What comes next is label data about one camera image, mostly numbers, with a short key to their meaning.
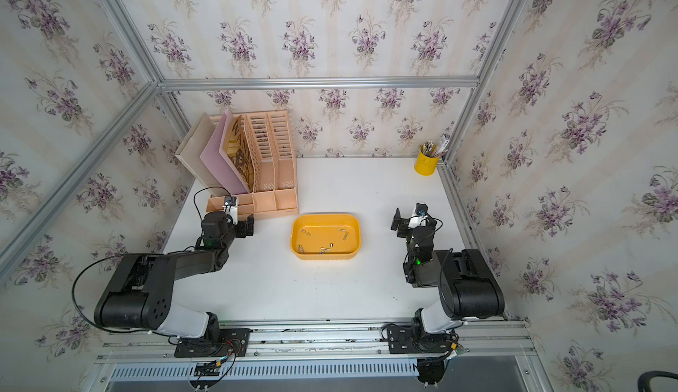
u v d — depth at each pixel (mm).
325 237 959
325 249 925
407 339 735
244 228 842
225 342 721
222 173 888
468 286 452
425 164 1094
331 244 925
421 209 762
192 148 838
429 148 1016
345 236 956
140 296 445
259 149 1119
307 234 956
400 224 822
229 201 804
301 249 924
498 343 741
